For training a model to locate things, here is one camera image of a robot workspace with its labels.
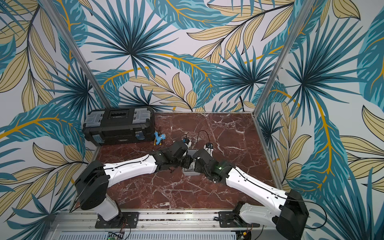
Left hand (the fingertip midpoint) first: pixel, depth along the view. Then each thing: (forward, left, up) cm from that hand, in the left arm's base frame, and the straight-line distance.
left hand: (191, 162), depth 82 cm
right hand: (-2, -4, +3) cm, 5 cm away
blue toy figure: (+20, +22, -8) cm, 31 cm away
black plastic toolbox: (+21, +44, +5) cm, 49 cm away
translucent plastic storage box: (-2, 0, -9) cm, 9 cm away
